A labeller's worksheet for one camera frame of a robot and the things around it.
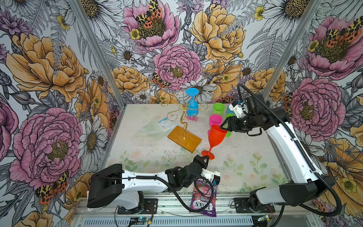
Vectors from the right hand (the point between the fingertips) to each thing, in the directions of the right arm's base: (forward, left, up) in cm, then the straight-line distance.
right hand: (226, 130), depth 70 cm
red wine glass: (-2, +5, -2) cm, 5 cm away
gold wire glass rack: (+14, +20, -27) cm, 36 cm away
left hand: (-7, +10, -12) cm, 17 cm away
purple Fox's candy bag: (-24, +11, -26) cm, 37 cm away
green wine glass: (+16, -11, -28) cm, 34 cm away
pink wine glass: (+20, 0, -15) cm, 25 cm away
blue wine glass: (+20, +15, -5) cm, 26 cm away
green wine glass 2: (+32, -5, -17) cm, 36 cm away
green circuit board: (-32, +43, -29) cm, 61 cm away
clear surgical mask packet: (+26, +40, -29) cm, 56 cm away
